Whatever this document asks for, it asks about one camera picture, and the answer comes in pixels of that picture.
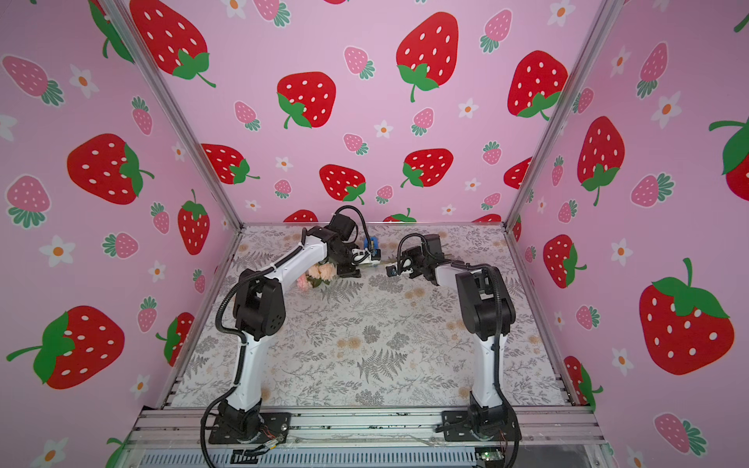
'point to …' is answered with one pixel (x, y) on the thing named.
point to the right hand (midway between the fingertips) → (397, 252)
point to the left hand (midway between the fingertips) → (361, 263)
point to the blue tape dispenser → (375, 252)
